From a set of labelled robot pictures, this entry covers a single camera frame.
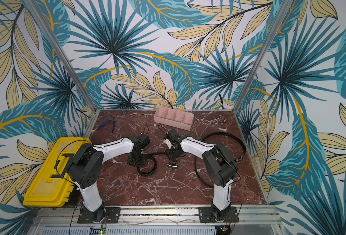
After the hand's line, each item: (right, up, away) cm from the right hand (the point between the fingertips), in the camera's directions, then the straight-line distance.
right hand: (172, 154), depth 94 cm
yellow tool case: (-56, -11, -28) cm, 63 cm away
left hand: (-20, -6, -5) cm, 21 cm away
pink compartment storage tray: (+1, +24, +14) cm, 28 cm away
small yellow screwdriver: (+40, +22, +19) cm, 50 cm away
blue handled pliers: (-48, +22, +17) cm, 56 cm away
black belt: (-13, -1, -3) cm, 13 cm away
